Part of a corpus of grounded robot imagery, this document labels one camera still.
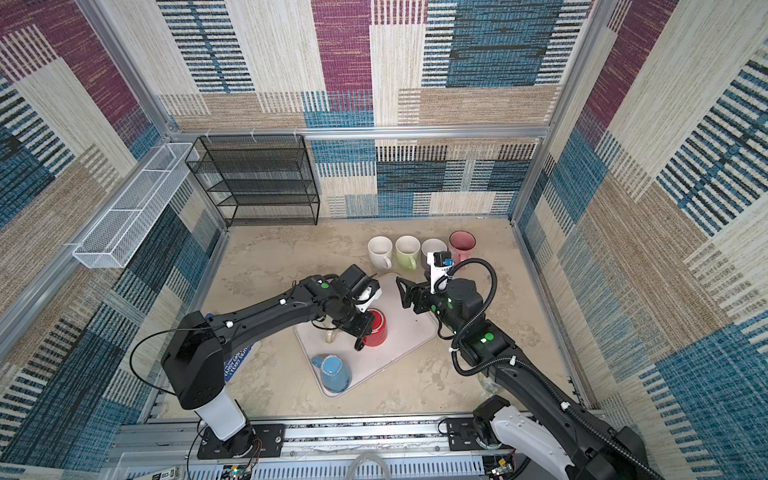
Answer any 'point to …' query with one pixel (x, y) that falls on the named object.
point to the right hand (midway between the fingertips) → (411, 281)
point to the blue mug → (335, 375)
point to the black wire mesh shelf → (258, 180)
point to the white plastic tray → (407, 330)
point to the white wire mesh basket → (135, 208)
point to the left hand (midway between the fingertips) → (372, 328)
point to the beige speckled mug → (330, 335)
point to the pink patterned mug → (462, 244)
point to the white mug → (380, 249)
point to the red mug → (378, 335)
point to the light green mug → (407, 252)
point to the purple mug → (432, 245)
